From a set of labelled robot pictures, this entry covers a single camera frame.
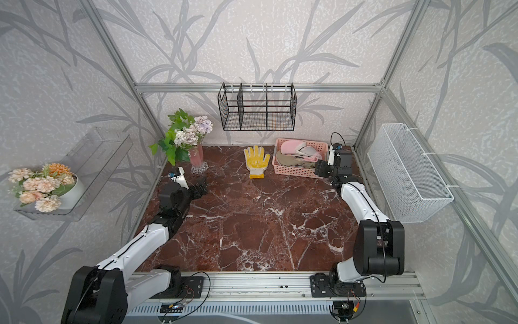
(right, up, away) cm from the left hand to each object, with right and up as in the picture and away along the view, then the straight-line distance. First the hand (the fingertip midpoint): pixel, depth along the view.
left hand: (198, 178), depth 84 cm
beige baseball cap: (+40, +8, +18) cm, 45 cm away
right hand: (+55, +7, +6) cm, 55 cm away
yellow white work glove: (+22, +7, +28) cm, 36 cm away
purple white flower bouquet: (-5, +19, -1) cm, 20 cm away
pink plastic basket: (+59, +17, +28) cm, 68 cm away
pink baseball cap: (+46, +14, +24) cm, 54 cm away
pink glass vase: (-7, +8, +17) cm, 21 cm away
